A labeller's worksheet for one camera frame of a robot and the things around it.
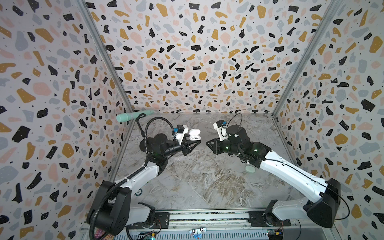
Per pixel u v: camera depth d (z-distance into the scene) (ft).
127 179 1.51
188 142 2.29
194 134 2.44
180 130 2.13
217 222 2.41
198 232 2.26
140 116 2.68
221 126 2.08
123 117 2.44
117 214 1.32
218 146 2.09
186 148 2.25
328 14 2.41
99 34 2.57
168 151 2.22
